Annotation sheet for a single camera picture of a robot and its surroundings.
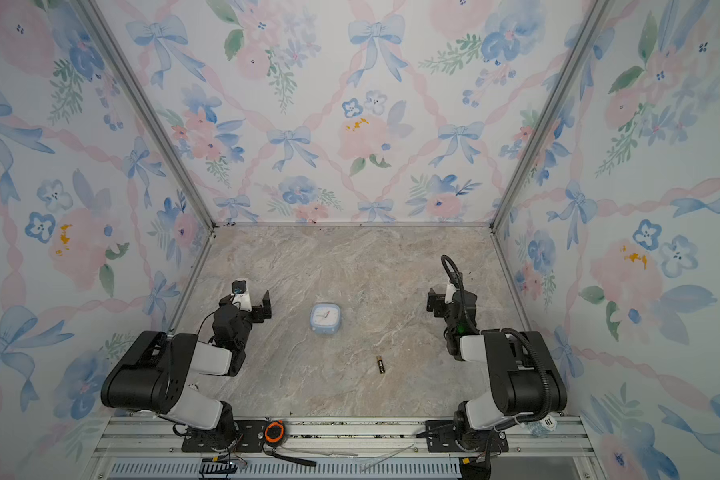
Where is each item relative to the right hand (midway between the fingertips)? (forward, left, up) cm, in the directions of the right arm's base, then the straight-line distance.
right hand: (450, 288), depth 94 cm
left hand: (-3, +61, +2) cm, 61 cm away
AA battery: (-22, +22, -6) cm, 32 cm away
